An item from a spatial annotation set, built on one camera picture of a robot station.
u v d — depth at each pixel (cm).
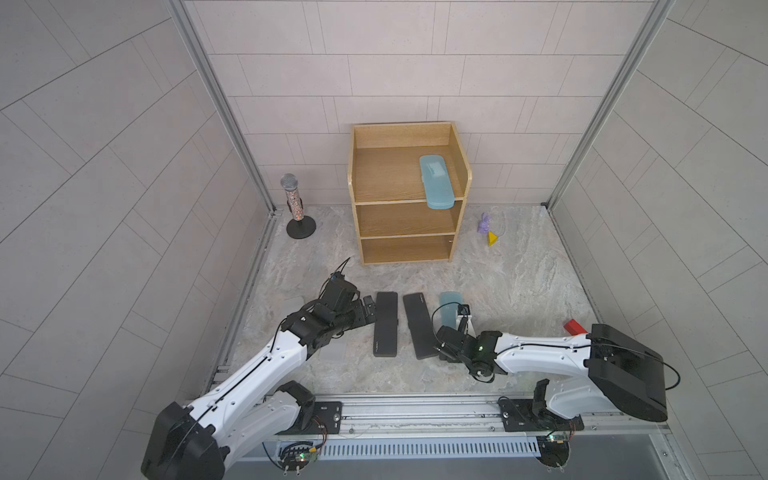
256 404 45
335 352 80
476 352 61
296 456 65
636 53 77
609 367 42
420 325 87
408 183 81
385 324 85
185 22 72
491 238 105
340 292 59
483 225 107
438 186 79
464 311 74
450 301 91
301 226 108
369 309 71
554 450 68
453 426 71
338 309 60
